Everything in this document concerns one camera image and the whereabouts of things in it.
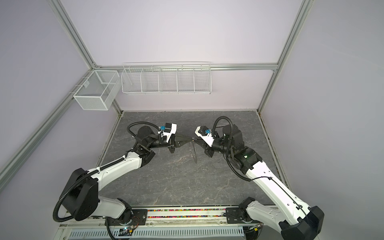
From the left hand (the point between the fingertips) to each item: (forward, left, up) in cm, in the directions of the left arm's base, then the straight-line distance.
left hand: (192, 139), depth 66 cm
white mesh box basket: (+46, +60, -6) cm, 76 cm away
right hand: (+2, -2, -1) cm, 3 cm away
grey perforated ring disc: (+8, 0, -26) cm, 28 cm away
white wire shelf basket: (+50, +13, -1) cm, 52 cm away
